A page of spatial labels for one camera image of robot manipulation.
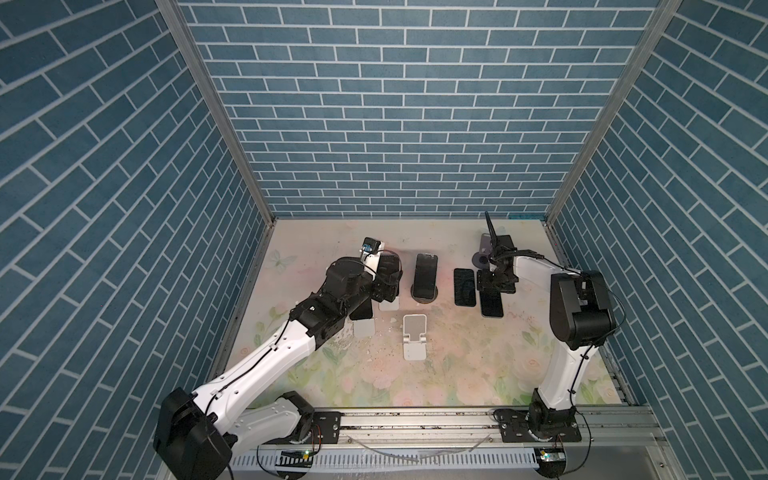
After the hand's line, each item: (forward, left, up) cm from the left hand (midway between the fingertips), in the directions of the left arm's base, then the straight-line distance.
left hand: (394, 268), depth 75 cm
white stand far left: (-5, +9, -25) cm, 27 cm away
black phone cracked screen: (+7, -23, -20) cm, 31 cm away
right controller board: (-38, -40, -30) cm, 62 cm away
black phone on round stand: (+9, -10, -16) cm, 21 cm away
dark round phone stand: (+4, -10, -23) cm, 26 cm away
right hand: (+11, -34, -25) cm, 43 cm away
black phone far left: (-2, +9, -20) cm, 22 cm away
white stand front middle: (-9, -6, -20) cm, 23 cm away
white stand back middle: (+3, +3, -25) cm, 25 cm away
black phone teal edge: (+2, -31, -22) cm, 38 cm away
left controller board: (-37, +23, -29) cm, 53 cm away
